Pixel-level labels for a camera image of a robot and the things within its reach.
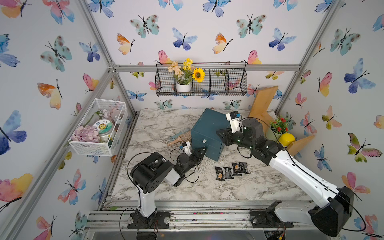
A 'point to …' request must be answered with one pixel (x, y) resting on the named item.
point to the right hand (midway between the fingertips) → (219, 130)
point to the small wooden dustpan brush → (185, 137)
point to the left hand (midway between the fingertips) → (209, 147)
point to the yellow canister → (286, 139)
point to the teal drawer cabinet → (204, 133)
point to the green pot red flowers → (280, 126)
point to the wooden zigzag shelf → (259, 103)
